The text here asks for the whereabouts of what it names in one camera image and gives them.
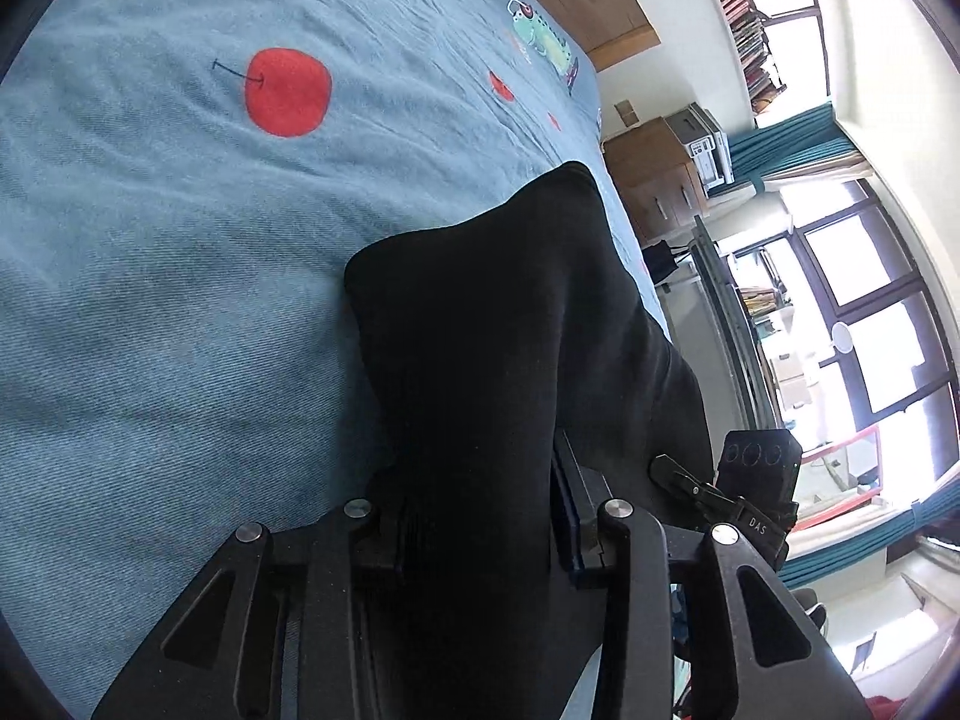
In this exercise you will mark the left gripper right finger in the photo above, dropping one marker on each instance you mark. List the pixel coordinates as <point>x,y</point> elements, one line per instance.
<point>695,622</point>

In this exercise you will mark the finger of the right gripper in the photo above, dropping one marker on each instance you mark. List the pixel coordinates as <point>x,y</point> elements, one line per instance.
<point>716,507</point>

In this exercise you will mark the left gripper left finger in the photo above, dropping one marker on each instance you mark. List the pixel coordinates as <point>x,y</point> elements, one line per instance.
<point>271,611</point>

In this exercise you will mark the black pants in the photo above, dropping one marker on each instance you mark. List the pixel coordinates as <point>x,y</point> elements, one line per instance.
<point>482,341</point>

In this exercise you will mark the long glass desk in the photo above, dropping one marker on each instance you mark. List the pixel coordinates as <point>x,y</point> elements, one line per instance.
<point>752,380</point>

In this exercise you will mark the dark tote bag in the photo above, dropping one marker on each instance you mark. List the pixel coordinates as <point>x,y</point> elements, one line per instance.
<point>660,261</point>

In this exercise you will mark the wooden dresser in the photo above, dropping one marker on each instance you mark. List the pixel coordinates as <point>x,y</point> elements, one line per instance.
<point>656,179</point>

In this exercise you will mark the teal curtain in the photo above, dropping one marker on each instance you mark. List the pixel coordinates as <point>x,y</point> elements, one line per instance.
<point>802,140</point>

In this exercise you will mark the grey printer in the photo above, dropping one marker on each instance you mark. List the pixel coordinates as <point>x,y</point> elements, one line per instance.
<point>706,143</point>

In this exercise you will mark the bookshelf with books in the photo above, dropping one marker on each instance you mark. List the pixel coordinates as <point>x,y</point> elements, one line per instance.
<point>747,26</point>

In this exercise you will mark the blue patterned bed quilt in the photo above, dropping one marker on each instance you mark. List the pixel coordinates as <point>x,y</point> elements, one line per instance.
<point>183,182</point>

